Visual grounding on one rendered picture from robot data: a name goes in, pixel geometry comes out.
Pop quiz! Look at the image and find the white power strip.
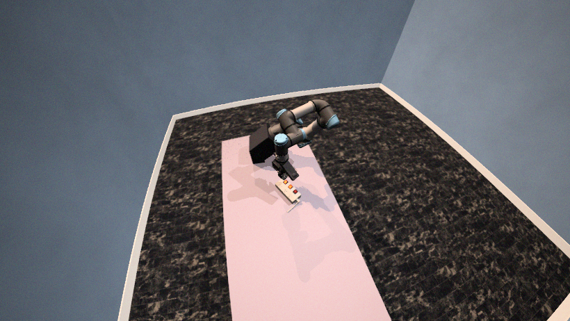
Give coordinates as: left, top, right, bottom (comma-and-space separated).
275, 179, 301, 210

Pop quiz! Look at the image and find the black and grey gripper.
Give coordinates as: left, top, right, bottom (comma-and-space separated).
272, 152, 288, 180

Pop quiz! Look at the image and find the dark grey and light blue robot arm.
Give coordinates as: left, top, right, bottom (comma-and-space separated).
268, 99, 339, 181

